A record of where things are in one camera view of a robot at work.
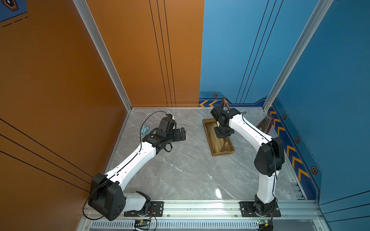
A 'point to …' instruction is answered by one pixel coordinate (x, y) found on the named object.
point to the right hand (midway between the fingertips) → (222, 135)
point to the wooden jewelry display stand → (218, 146)
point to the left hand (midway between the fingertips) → (179, 130)
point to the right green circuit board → (261, 222)
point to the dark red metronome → (266, 123)
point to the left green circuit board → (144, 222)
